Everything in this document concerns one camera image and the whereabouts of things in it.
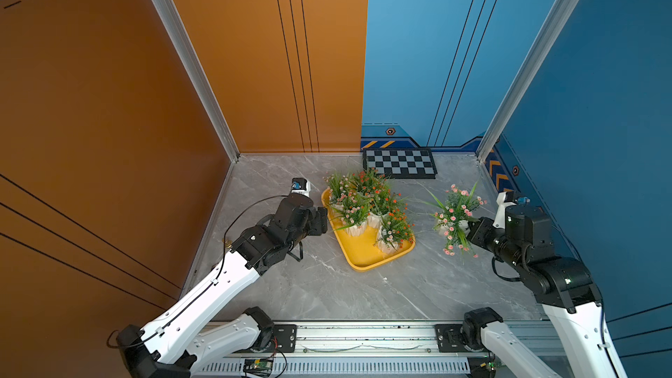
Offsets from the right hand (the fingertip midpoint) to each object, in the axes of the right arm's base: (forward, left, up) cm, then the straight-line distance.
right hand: (468, 220), depth 67 cm
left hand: (+6, +39, -2) cm, 40 cm away
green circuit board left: (-29, +55, -29) cm, 69 cm away
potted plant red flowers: (+18, +34, -12) cm, 40 cm away
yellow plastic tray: (+4, +26, -26) cm, 37 cm away
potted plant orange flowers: (+9, +30, -10) cm, 33 cm away
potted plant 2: (+4, +17, -13) cm, 22 cm away
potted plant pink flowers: (-4, +7, +6) cm, 10 cm away
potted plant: (+20, +23, -11) cm, 32 cm away
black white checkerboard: (+43, +8, -23) cm, 49 cm away
